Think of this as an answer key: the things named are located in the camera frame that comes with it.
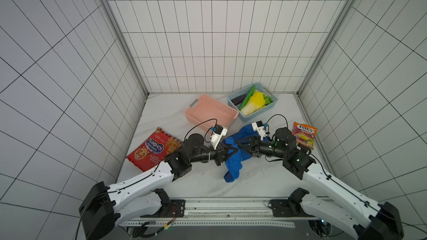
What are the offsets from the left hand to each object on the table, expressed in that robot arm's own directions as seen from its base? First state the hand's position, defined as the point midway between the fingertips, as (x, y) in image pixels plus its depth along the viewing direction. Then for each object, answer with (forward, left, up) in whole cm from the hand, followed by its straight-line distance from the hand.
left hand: (233, 153), depth 67 cm
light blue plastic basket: (+58, -25, -17) cm, 66 cm away
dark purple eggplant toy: (+47, -8, -18) cm, 51 cm away
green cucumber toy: (+51, -16, -17) cm, 56 cm away
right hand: (+1, 0, +2) cm, 2 cm away
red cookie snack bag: (+10, +41, -18) cm, 46 cm away
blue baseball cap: (-4, 0, +1) cm, 4 cm away
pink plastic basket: (+38, +14, -22) cm, 47 cm away
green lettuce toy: (+44, -27, -15) cm, 53 cm away
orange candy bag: (+20, -45, -19) cm, 53 cm away
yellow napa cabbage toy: (+40, -18, -13) cm, 46 cm away
